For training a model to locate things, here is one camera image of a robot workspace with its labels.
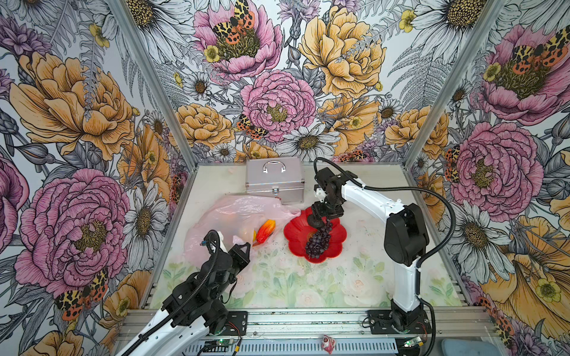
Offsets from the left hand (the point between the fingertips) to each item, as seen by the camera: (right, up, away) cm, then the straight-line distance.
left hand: (250, 250), depth 74 cm
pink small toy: (+24, -25, -8) cm, 36 cm away
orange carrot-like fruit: (+2, +2, +17) cm, 18 cm away
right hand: (+26, +7, +15) cm, 31 cm away
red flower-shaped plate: (+16, +1, +21) cm, 27 cm away
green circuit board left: (-8, -28, -3) cm, 29 cm away
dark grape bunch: (+24, -1, +14) cm, 28 cm away
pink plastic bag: (-5, +8, +14) cm, 17 cm away
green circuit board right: (+52, -28, -3) cm, 59 cm away
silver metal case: (+7, +25, +21) cm, 33 cm away
